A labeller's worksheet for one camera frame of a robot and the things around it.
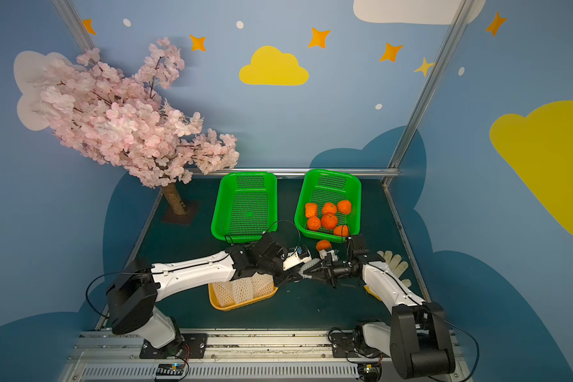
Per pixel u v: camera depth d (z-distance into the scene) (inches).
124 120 21.9
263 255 24.7
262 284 32.1
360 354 28.3
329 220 38.9
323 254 32.3
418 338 16.4
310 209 40.9
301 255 26.6
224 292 31.6
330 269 27.7
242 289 30.1
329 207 41.0
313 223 38.7
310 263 31.1
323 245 36.8
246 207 44.0
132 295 17.0
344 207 41.1
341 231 37.5
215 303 30.6
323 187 46.4
